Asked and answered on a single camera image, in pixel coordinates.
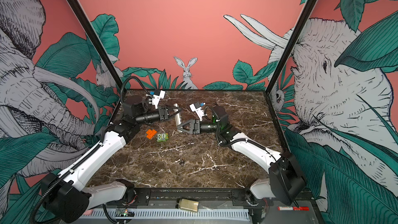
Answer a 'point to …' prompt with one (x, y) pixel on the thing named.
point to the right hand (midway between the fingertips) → (179, 130)
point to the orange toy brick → (151, 133)
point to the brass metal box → (189, 205)
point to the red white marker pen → (297, 208)
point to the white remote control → (178, 116)
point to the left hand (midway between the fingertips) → (179, 110)
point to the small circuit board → (125, 212)
